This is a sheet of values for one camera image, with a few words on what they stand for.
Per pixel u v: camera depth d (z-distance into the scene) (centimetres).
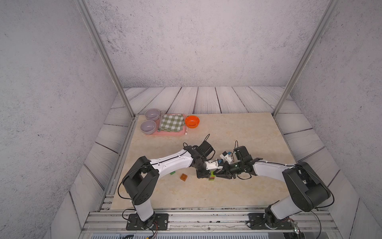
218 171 82
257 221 72
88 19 73
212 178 85
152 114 118
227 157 85
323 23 75
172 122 115
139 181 45
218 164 74
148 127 110
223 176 78
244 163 71
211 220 74
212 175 82
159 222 73
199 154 64
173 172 91
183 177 87
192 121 114
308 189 44
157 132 111
